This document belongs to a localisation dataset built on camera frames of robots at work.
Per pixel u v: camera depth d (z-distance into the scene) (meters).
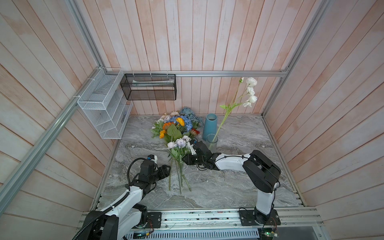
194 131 1.04
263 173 0.50
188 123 0.98
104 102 0.69
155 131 1.04
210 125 0.92
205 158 0.72
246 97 0.75
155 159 0.82
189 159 0.81
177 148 0.89
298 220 0.74
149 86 1.04
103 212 0.43
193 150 0.76
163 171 0.78
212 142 0.84
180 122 0.94
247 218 0.73
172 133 0.95
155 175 0.75
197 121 1.07
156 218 0.73
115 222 0.42
